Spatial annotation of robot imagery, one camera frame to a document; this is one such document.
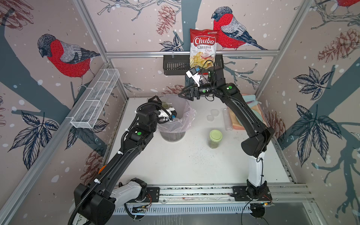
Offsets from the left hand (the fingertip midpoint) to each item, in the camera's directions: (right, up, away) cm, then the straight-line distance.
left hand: (153, 94), depth 71 cm
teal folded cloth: (+74, -1, +48) cm, 88 cm away
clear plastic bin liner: (+17, -10, +7) cm, 21 cm away
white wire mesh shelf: (-35, -12, 0) cm, 37 cm away
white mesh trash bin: (+9, -26, +19) cm, 33 cm away
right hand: (+14, +1, 0) cm, 14 cm away
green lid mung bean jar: (+35, -25, +12) cm, 44 cm away
